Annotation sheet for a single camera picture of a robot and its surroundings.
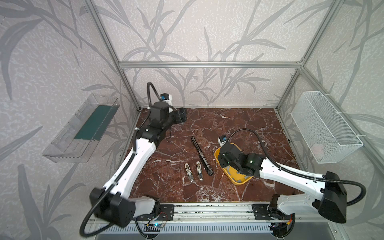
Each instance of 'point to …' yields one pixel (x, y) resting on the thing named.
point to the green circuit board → (152, 227)
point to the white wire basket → (329, 138)
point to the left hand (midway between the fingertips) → (182, 105)
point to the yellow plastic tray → (235, 146)
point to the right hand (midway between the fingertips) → (220, 148)
